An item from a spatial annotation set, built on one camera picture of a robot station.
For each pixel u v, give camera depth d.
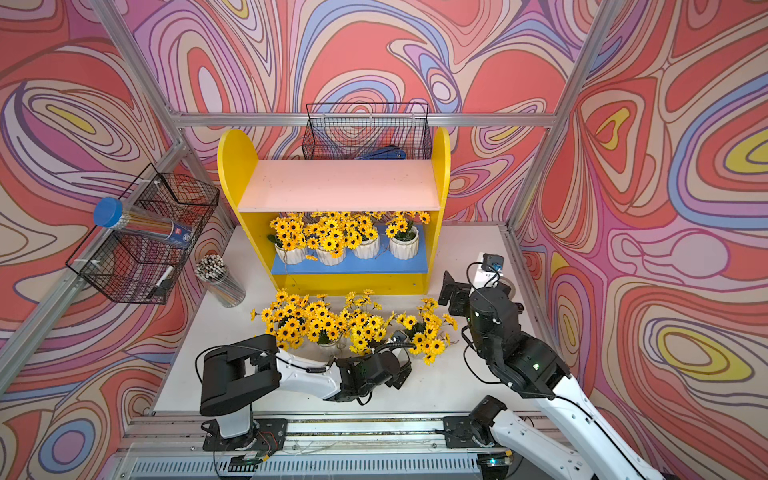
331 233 0.79
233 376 0.48
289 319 0.77
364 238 0.82
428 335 0.75
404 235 0.86
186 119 0.89
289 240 0.80
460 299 0.56
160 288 0.72
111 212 0.62
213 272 0.84
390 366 0.66
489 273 0.52
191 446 0.72
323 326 0.75
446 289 0.57
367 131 0.95
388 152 0.88
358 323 0.78
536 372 0.42
